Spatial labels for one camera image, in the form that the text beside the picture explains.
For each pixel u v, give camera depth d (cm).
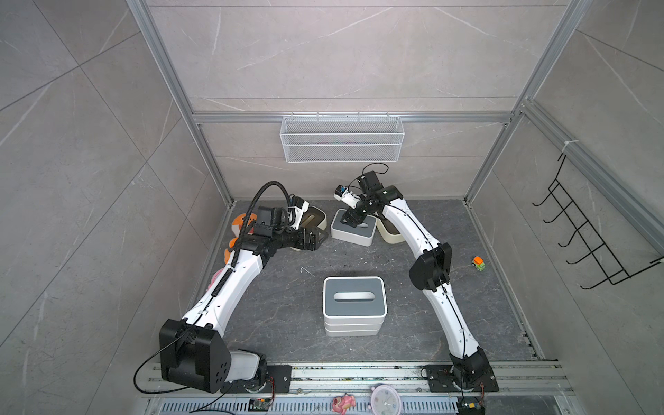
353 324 73
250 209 56
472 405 70
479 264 96
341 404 67
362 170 78
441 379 73
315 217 105
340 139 101
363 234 101
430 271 63
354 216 87
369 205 74
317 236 70
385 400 69
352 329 78
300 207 71
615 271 58
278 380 73
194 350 41
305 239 69
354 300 71
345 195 87
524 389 73
